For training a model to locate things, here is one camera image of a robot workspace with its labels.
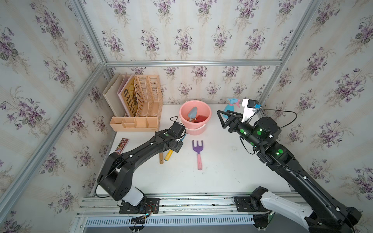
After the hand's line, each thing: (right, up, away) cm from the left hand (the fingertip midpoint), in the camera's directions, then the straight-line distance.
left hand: (177, 145), depth 87 cm
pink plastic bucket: (+17, +23, +9) cm, 30 cm away
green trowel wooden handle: (-10, -8, +1) cm, 13 cm away
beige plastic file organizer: (-27, +30, +31) cm, 51 cm away
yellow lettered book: (-33, +31, +9) cm, 46 cm away
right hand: (+22, +20, -27) cm, 40 cm away
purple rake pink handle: (+14, -4, +6) cm, 15 cm away
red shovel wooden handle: (+15, +16, +11) cm, 24 cm away
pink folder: (-35, +36, +1) cm, 50 cm away
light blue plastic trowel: (+10, +20, +16) cm, 27 cm away
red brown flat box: (-38, -2, +8) cm, 39 cm away
